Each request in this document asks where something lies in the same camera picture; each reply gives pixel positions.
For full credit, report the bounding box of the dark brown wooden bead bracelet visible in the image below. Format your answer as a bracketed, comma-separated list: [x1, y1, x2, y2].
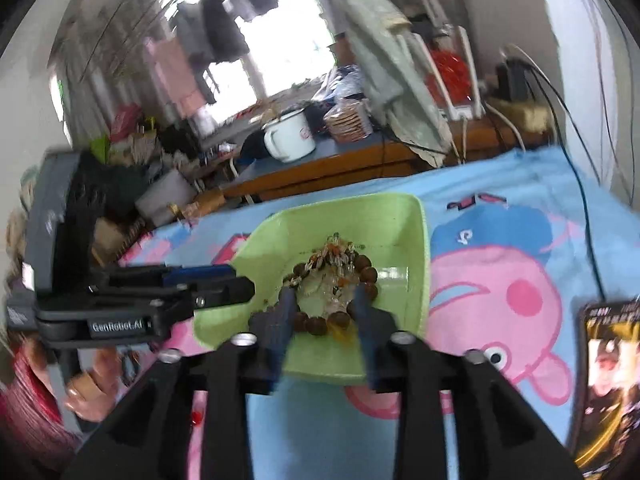
[259, 252, 380, 337]

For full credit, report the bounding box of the light green plastic basket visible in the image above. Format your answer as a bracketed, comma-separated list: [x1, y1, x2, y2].
[193, 193, 430, 386]

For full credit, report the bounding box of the person's left hand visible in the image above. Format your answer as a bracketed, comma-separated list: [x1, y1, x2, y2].
[27, 343, 124, 424]

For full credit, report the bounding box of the grey storage box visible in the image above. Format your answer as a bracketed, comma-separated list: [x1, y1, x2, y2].
[136, 169, 198, 228]

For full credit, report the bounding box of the smartphone with lit screen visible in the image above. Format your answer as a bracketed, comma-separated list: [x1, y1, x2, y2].
[572, 299, 639, 479]

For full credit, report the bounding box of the white enamel mug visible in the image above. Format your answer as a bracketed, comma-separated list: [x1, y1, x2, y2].
[264, 108, 316, 162]

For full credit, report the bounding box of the wooden desk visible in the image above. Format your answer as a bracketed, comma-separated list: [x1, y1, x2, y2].
[219, 114, 551, 206]

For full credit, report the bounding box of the Peppa Pig blue bedsheet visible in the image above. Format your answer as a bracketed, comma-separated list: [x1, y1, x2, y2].
[125, 148, 639, 479]

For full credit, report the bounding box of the pink hanging garment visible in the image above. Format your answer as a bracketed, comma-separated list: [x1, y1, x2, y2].
[145, 37, 206, 118]

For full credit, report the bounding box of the bag of crackers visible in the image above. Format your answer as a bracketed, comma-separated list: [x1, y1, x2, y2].
[323, 99, 373, 144]

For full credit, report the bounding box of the dark hanging jacket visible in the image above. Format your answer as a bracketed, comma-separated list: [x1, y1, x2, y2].
[201, 0, 250, 64]

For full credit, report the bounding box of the green dotted cloth cover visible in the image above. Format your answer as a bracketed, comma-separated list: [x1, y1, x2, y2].
[332, 0, 452, 168]

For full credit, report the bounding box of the white wifi router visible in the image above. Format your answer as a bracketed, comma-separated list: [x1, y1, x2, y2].
[413, 26, 484, 122]

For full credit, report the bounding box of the black power adapter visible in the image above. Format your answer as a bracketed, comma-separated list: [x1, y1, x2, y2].
[496, 60, 529, 102]

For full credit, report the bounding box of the black charging cable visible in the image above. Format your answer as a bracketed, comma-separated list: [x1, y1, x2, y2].
[519, 62, 609, 302]

